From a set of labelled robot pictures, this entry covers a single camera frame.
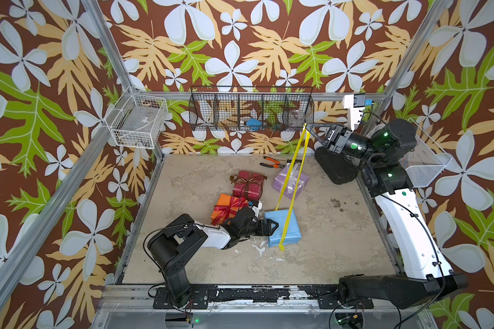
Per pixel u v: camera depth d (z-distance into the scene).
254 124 0.94
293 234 0.82
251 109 0.98
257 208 0.83
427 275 0.38
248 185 0.98
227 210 0.89
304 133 0.54
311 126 0.52
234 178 1.01
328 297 0.73
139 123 0.86
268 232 0.78
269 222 0.80
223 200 0.93
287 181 0.97
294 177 1.01
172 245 0.49
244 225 0.71
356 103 0.47
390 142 0.42
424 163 0.74
